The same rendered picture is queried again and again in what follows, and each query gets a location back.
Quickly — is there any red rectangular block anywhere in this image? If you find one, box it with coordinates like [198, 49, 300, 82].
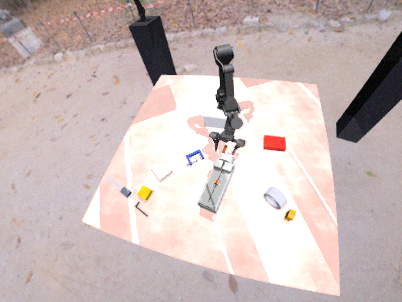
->
[263, 135, 286, 152]

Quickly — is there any yellow block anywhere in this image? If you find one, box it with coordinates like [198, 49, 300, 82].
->
[137, 185, 153, 200]

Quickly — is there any small orange block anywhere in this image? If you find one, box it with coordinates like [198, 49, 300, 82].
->
[284, 209, 296, 221]

